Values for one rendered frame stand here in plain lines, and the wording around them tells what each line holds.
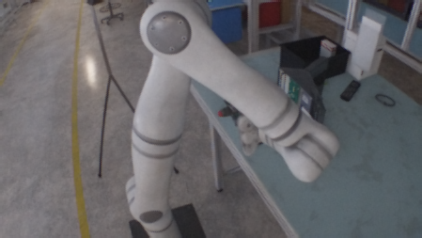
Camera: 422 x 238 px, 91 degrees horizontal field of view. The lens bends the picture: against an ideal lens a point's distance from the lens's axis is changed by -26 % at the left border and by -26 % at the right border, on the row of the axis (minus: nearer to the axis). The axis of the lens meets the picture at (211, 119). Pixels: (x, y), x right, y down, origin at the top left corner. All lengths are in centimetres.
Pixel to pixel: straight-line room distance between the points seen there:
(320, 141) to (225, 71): 20
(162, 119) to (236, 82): 14
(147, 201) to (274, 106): 33
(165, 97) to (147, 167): 14
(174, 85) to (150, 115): 6
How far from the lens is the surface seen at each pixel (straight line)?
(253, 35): 254
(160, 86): 44
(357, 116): 113
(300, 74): 89
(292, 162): 47
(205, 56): 35
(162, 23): 35
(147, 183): 54
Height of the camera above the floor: 168
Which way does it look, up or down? 42 degrees down
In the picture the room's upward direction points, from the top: 5 degrees counter-clockwise
